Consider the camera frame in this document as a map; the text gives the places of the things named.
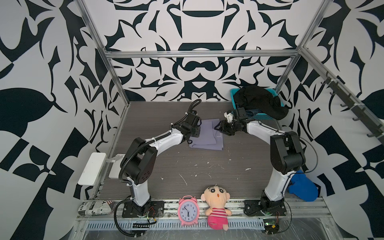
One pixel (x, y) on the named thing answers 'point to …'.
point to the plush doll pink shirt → (216, 197)
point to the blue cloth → (303, 187)
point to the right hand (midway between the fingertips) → (216, 126)
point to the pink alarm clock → (188, 210)
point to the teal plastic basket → (257, 116)
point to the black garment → (259, 98)
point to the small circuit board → (271, 226)
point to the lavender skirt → (210, 139)
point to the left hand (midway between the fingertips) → (194, 125)
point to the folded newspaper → (96, 208)
